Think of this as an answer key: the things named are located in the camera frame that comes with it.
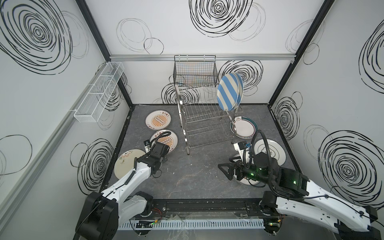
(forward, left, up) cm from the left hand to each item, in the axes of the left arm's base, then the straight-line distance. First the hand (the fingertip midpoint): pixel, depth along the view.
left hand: (156, 157), depth 86 cm
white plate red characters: (-17, -45, +20) cm, 52 cm away
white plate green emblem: (+11, -74, -5) cm, 75 cm away
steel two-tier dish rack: (+29, -28, -5) cm, 41 cm away
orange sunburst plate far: (+31, +6, -4) cm, 32 cm away
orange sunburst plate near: (+4, -8, +15) cm, 18 cm away
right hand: (-12, -35, +19) cm, 41 cm away
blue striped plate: (+25, -39, +30) cm, 55 cm away
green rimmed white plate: (+27, -58, -6) cm, 65 cm away
